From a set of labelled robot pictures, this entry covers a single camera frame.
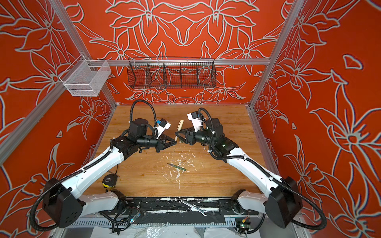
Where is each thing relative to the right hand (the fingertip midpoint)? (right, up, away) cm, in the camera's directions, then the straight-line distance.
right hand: (176, 133), depth 68 cm
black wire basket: (-6, +38, +31) cm, 49 cm away
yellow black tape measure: (-37, -27, +10) cm, 47 cm away
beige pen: (0, -3, +2) cm, 3 cm away
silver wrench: (+12, -40, +4) cm, 42 cm away
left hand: (-1, -4, +3) cm, 5 cm away
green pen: (-1, -22, +19) cm, 29 cm away
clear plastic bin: (-59, +33, +25) cm, 72 cm away
